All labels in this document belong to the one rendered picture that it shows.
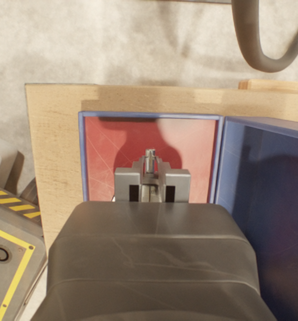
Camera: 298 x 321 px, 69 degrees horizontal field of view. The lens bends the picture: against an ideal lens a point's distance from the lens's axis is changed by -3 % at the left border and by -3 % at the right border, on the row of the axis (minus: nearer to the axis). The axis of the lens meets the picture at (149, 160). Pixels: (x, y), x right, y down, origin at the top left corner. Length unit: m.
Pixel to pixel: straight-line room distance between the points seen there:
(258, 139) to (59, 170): 0.17
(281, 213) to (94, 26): 0.62
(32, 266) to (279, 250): 0.42
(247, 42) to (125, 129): 0.23
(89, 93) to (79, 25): 0.52
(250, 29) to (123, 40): 0.41
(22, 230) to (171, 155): 0.33
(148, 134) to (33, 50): 0.59
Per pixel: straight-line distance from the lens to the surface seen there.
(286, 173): 0.18
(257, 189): 0.20
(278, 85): 0.40
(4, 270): 0.53
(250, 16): 0.31
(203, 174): 0.19
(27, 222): 0.44
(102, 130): 0.18
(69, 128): 0.19
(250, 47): 0.37
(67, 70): 0.69
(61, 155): 0.20
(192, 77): 0.66
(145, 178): 0.15
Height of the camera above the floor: 0.65
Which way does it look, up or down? 73 degrees down
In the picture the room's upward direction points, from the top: 179 degrees clockwise
